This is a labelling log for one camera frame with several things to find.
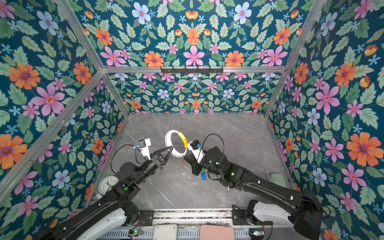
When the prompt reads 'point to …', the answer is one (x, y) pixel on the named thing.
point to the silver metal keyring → (169, 143)
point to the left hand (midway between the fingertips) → (173, 147)
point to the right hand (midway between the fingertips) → (185, 156)
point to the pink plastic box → (216, 232)
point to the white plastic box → (165, 232)
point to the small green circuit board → (136, 232)
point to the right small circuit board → (256, 232)
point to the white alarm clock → (106, 183)
